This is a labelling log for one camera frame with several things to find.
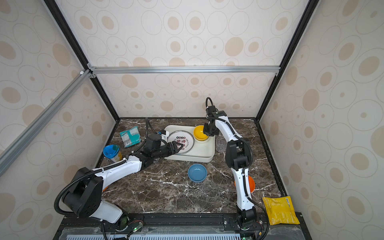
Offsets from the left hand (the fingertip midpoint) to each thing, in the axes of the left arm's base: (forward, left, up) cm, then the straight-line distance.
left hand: (184, 145), depth 82 cm
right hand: (+17, -14, -11) cm, 25 cm away
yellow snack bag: (-30, -49, -15) cm, 60 cm away
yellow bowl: (+16, -8, -11) cm, 21 cm away
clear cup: (+12, -24, -17) cm, 31 cm away
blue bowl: (-9, -7, -17) cm, 21 cm away
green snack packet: (+17, +40, -16) cm, 47 cm away
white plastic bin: (+7, -12, -19) cm, 23 cm away
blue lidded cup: (0, +44, -8) cm, 45 cm away
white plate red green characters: (+17, +2, -17) cm, 24 cm away
